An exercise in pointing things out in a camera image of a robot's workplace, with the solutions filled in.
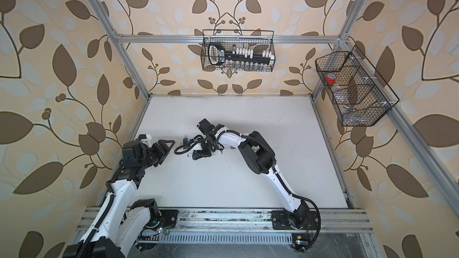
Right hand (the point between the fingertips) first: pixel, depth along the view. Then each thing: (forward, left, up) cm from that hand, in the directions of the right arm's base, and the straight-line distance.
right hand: (195, 154), depth 95 cm
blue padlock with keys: (-1, +3, +1) cm, 3 cm away
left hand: (-3, +7, +16) cm, 18 cm away
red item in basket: (+23, -69, +31) cm, 79 cm away
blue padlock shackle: (+9, +7, +1) cm, 11 cm away
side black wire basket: (+7, -74, +36) cm, 82 cm away
